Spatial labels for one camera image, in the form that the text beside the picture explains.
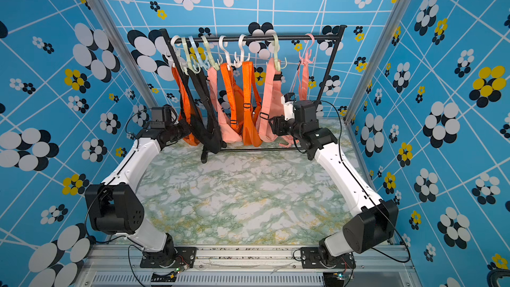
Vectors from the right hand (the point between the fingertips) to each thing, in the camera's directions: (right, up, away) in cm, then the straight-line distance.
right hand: (279, 118), depth 77 cm
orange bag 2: (-13, +6, +4) cm, 15 cm away
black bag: (-37, +4, +19) cm, 42 cm away
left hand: (-38, -2, +11) cm, 39 cm away
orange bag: (-39, +3, +8) cm, 40 cm away
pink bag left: (-21, -6, +13) cm, 26 cm away
